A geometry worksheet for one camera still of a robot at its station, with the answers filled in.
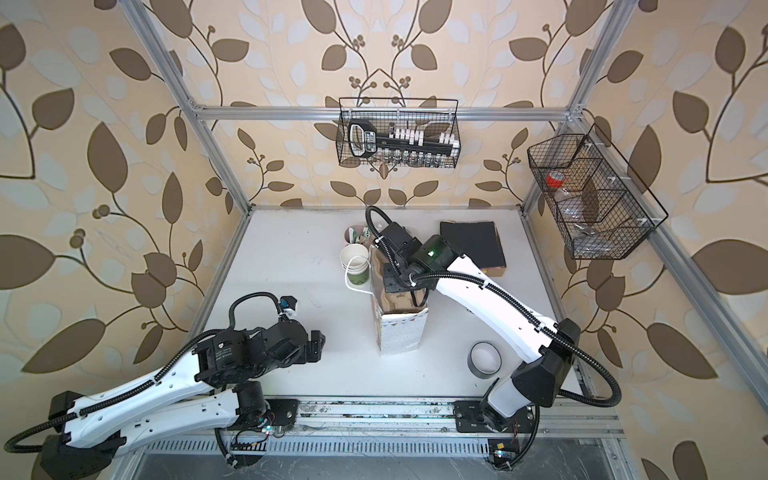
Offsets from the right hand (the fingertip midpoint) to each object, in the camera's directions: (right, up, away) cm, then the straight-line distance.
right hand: (396, 283), depth 73 cm
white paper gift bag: (0, -12, 0) cm, 12 cm away
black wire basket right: (+51, +19, +1) cm, 55 cm away
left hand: (-20, -15, 0) cm, 25 cm away
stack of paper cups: (-13, +3, +19) cm, 23 cm away
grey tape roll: (+25, -24, +11) cm, 36 cm away
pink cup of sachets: (-11, +12, +16) cm, 23 cm away
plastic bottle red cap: (+48, +28, +16) cm, 58 cm away
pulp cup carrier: (-1, -5, +1) cm, 5 cm away
